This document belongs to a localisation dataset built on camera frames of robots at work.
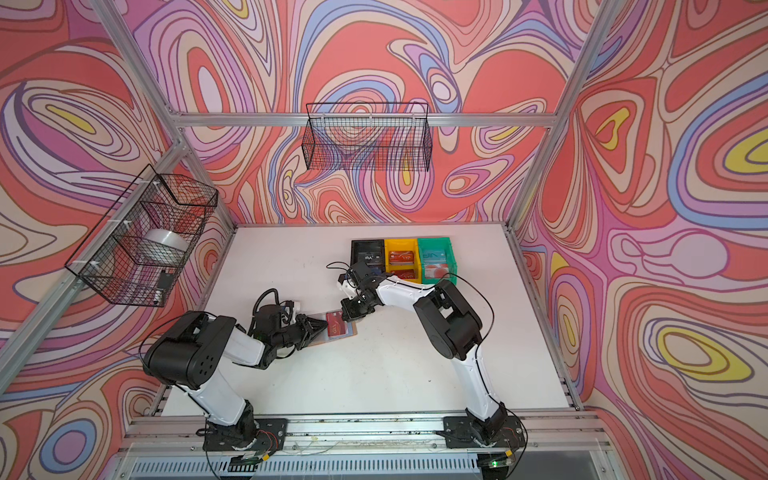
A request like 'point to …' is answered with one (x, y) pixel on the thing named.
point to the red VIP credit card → (335, 323)
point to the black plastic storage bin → (370, 251)
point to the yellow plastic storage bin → (401, 258)
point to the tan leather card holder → (350, 331)
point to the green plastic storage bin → (437, 260)
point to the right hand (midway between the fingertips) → (347, 322)
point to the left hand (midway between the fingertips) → (330, 323)
